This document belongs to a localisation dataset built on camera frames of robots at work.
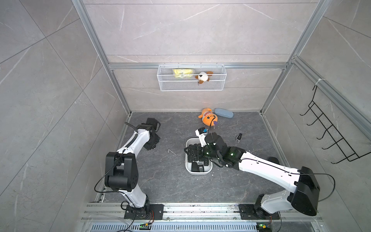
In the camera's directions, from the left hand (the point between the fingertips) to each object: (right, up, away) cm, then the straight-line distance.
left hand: (154, 140), depth 91 cm
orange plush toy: (+37, +15, +14) cm, 42 cm away
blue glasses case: (+51, +20, +26) cm, 61 cm away
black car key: (+23, -5, -25) cm, 35 cm away
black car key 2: (+33, -12, -4) cm, 36 cm away
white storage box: (+27, -15, -1) cm, 31 cm away
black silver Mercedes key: (+59, +1, +11) cm, 60 cm away
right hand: (+23, -2, -17) cm, 29 cm away
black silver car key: (+30, -17, -3) cm, 34 cm away
